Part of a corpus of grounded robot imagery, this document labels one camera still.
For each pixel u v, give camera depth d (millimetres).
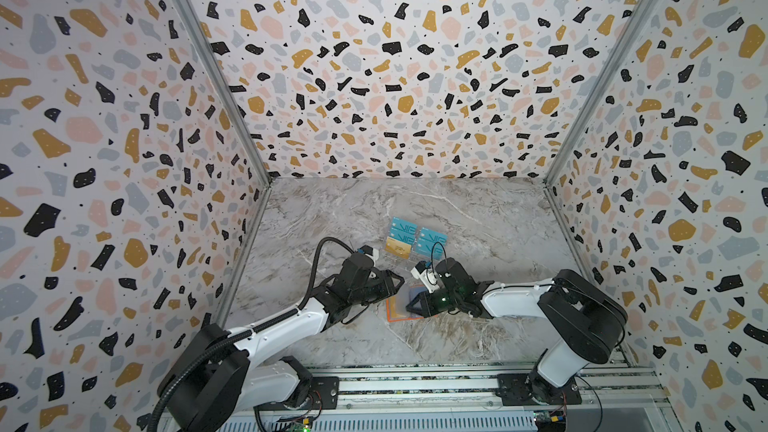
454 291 716
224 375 395
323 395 733
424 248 939
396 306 884
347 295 638
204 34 813
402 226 969
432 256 973
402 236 954
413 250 950
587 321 465
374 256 792
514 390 739
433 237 943
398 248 968
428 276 797
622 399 747
